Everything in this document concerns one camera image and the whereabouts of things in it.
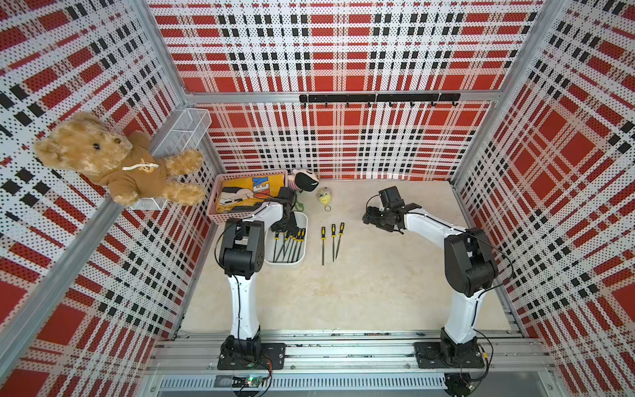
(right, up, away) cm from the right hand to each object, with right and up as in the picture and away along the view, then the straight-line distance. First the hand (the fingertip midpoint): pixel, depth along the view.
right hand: (373, 218), depth 97 cm
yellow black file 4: (-40, -9, +4) cm, 41 cm away
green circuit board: (-39, -45, -28) cm, 66 cm away
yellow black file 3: (-30, -9, +3) cm, 32 cm away
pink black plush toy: (-30, +17, +12) cm, 36 cm away
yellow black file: (-20, -9, +4) cm, 22 cm away
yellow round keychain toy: (-20, +9, +13) cm, 26 cm away
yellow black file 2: (-13, -7, +5) cm, 15 cm away
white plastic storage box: (-36, -12, +1) cm, 38 cm away
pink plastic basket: (-68, +7, +7) cm, 69 cm away
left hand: (-35, -4, +7) cm, 36 cm away
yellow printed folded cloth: (-54, +11, +11) cm, 56 cm away
